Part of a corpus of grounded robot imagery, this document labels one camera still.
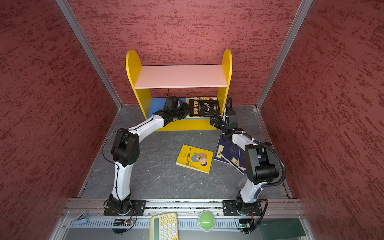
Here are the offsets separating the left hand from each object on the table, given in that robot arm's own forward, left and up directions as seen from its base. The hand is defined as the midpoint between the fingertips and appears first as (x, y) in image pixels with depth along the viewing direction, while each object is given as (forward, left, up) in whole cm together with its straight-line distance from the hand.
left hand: (193, 110), depth 94 cm
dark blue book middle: (-22, -22, -16) cm, 35 cm away
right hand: (-5, -14, -6) cm, 16 cm away
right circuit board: (-58, -27, -18) cm, 66 cm away
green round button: (-57, -8, -16) cm, 60 cm away
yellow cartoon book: (-26, -2, -16) cm, 30 cm away
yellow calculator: (-60, +12, -15) cm, 63 cm away
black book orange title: (+4, -7, -1) cm, 8 cm away
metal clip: (-57, +53, -15) cm, 79 cm away
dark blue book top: (-27, -29, -16) cm, 42 cm away
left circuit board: (-58, +34, -20) cm, 70 cm away
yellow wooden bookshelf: (+20, +6, -6) cm, 22 cm away
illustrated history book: (+15, -6, -3) cm, 17 cm away
